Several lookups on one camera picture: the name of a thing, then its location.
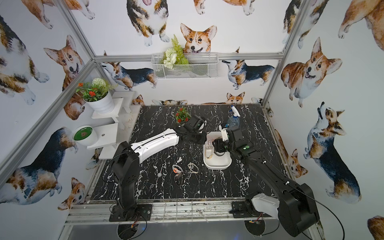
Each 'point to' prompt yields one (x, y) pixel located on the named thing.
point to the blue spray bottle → (233, 122)
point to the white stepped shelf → (112, 138)
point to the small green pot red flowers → (181, 115)
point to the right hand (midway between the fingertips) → (215, 140)
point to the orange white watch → (177, 169)
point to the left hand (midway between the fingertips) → (207, 136)
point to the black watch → (178, 179)
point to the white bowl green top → (85, 135)
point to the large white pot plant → (97, 95)
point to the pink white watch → (210, 142)
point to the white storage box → (211, 159)
